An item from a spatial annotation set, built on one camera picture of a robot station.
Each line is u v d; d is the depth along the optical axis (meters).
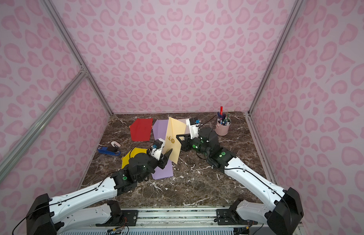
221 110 1.00
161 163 0.64
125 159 0.91
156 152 0.61
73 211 0.44
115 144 1.00
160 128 1.11
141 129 1.10
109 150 0.95
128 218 0.73
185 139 0.64
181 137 0.68
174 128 0.70
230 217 0.65
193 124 0.62
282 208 0.40
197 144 0.61
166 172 0.88
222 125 0.98
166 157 0.66
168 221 0.73
